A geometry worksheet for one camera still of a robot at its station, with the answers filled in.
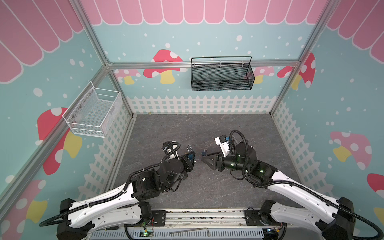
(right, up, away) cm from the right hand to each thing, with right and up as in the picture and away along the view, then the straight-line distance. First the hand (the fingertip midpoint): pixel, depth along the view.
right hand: (204, 158), depth 67 cm
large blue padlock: (-6, +2, -3) cm, 7 cm away
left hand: (-5, 0, -1) cm, 5 cm away
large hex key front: (-6, -35, +5) cm, 36 cm away
